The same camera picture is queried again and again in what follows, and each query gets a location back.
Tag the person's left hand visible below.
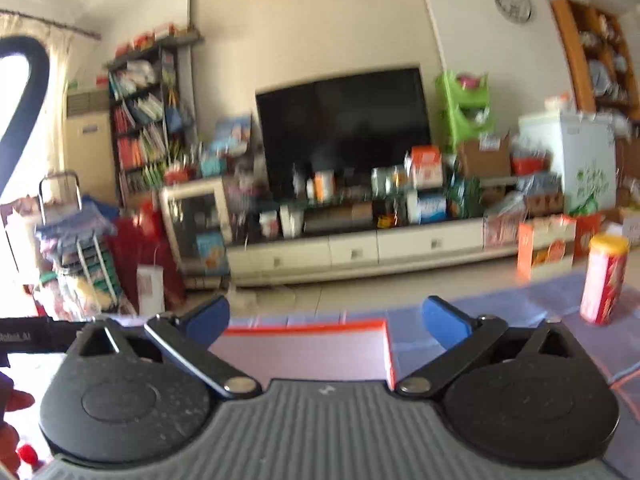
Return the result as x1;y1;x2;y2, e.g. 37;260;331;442
0;374;35;479

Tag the trolley cart with fabrics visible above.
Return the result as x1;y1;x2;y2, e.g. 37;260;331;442
35;170;136;321

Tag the white tv cabinet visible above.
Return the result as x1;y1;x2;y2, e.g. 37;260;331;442
227;220;487;286

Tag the orange cardboard box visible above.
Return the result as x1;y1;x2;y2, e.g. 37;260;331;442
209;320;395;388

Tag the white glass-door cabinet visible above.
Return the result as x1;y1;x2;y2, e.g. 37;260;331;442
160;177;232;278

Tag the orange gift bag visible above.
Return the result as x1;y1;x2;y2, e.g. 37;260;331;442
516;214;577;281

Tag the red yellow-lid canister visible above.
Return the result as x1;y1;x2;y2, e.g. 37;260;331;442
579;233;629;325

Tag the blue plaid tablecloth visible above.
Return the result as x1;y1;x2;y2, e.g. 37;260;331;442
229;263;640;480

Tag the brown cardboard box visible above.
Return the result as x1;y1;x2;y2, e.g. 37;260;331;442
457;134;511;179

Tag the white floor air conditioner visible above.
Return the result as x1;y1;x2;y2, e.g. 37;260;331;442
63;88;119;206

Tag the cream curtain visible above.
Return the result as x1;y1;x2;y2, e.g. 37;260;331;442
1;9;101;114

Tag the white chest freezer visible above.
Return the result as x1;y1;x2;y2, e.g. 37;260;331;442
518;110;617;216

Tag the black flat television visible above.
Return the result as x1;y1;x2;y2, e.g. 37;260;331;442
256;66;432;198

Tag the green plastic rack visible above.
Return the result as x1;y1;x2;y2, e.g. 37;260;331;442
434;70;495;153

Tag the dark bookshelf with books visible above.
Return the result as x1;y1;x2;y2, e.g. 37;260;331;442
104;24;203;207

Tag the wooden display shelf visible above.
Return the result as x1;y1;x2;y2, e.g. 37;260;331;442
550;0;640;122

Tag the black strap loop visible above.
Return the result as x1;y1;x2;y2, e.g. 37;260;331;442
0;34;51;196

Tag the round wall clock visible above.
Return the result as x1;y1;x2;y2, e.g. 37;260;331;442
495;0;534;25

